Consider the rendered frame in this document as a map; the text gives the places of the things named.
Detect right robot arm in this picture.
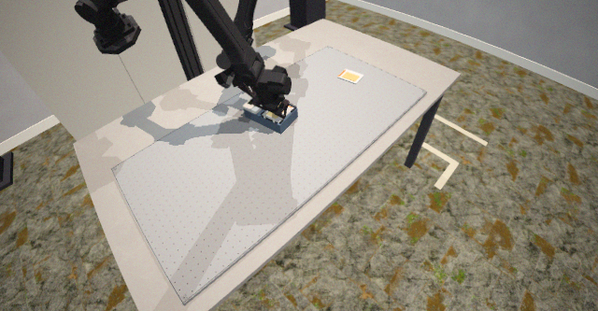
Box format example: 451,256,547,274
74,0,292,101

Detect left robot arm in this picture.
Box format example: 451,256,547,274
214,0,257,89

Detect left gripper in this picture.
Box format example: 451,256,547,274
232,78,256,98

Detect white cassette with yellow panel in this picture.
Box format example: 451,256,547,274
337,69,363,84
262,106,294,123

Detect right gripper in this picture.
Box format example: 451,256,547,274
252,92,290,119

